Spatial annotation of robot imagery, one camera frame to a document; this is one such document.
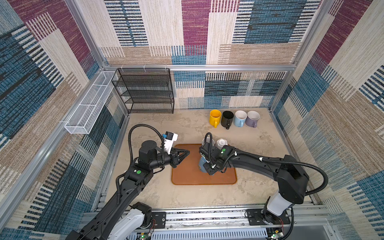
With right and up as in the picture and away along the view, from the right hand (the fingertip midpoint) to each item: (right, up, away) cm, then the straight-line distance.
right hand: (212, 169), depth 84 cm
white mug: (+6, +14, +6) cm, 16 cm away
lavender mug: (+30, +29, +22) cm, 47 cm away
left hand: (-12, +12, -14) cm, 23 cm away
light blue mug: (+22, +29, +21) cm, 42 cm away
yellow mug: (+5, +30, +21) cm, 37 cm away
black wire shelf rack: (-45, +49, +25) cm, 71 cm away
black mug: (+13, +28, +21) cm, 38 cm away
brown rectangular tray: (-14, -4, +5) cm, 15 cm away
